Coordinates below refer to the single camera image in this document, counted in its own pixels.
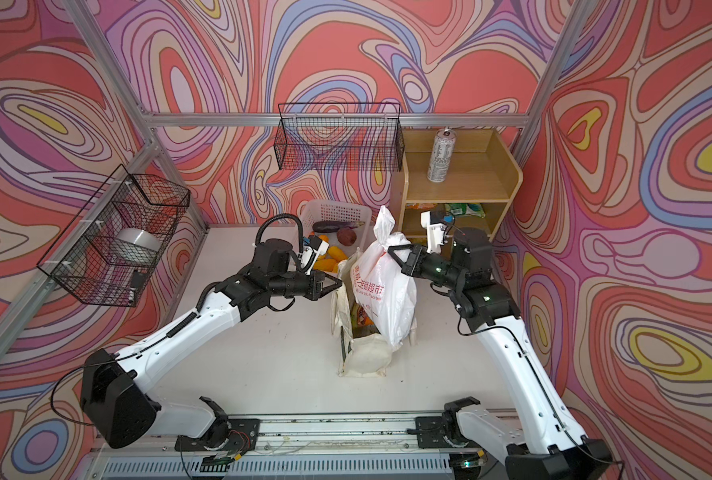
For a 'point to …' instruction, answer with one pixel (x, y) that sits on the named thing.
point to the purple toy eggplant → (333, 226)
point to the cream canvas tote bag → (367, 354)
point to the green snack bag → (475, 209)
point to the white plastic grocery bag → (386, 296)
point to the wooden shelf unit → (481, 180)
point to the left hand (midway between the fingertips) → (343, 282)
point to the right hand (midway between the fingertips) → (390, 257)
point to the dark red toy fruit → (346, 236)
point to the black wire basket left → (106, 253)
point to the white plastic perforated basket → (331, 210)
